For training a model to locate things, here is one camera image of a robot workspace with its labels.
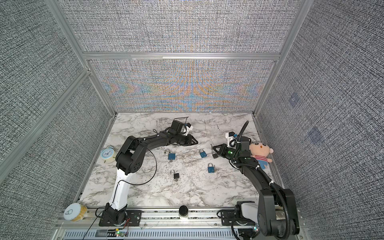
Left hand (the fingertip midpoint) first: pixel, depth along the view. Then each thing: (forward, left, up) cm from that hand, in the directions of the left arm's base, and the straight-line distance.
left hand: (197, 143), depth 97 cm
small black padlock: (-7, -11, -4) cm, 14 cm away
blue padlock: (-6, +17, -5) cm, 19 cm away
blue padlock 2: (-5, -4, -4) cm, 8 cm away
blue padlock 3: (-16, -7, -5) cm, 18 cm away
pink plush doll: (-10, -37, +4) cm, 38 cm away
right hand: (-8, -8, +8) cm, 14 cm away
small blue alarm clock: (-5, +55, -1) cm, 56 cm away
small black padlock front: (-19, +14, -5) cm, 24 cm away
